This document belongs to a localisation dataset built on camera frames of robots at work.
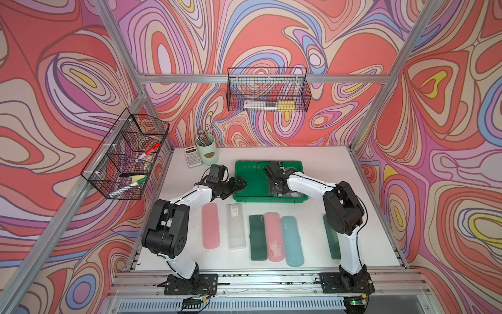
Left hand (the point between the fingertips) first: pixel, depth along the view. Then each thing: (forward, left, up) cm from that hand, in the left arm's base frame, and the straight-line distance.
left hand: (242, 187), depth 93 cm
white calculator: (+26, +31, -7) cm, 41 cm away
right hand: (+1, -21, -6) cm, 21 cm away
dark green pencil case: (-22, -7, -8) cm, 24 cm away
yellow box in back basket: (+28, -21, +26) cm, 44 cm away
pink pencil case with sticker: (-22, -14, -7) cm, 27 cm away
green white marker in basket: (-12, +39, +19) cm, 45 cm away
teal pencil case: (-24, -22, -7) cm, 33 cm away
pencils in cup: (+25, +21, +9) cm, 34 cm away
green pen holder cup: (+22, +20, +3) cm, 30 cm away
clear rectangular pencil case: (-16, +3, -9) cm, 18 cm away
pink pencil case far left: (-16, +14, -9) cm, 23 cm away
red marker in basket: (+3, +32, +25) cm, 41 cm away
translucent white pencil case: (0, -26, -6) cm, 27 cm away
